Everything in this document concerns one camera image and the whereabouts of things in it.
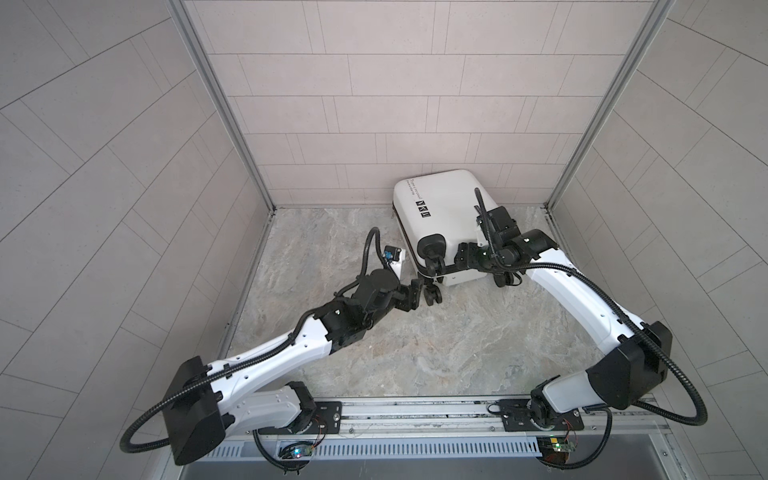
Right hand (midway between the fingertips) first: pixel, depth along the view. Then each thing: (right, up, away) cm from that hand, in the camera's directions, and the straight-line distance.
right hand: (462, 261), depth 80 cm
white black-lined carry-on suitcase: (-6, +14, +11) cm, 19 cm away
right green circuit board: (+19, -42, -12) cm, 48 cm away
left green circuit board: (-40, -40, -15) cm, 58 cm away
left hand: (-12, -3, -8) cm, 14 cm away
